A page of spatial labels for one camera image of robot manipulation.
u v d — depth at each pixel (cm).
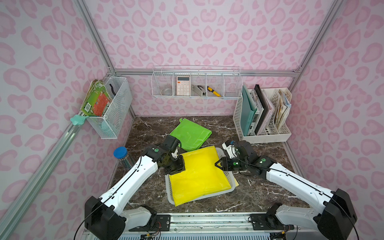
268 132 108
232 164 68
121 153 76
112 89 88
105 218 37
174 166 64
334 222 38
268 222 66
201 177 76
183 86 95
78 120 62
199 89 97
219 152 88
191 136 104
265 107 83
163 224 74
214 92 98
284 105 90
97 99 73
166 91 96
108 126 73
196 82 103
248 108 82
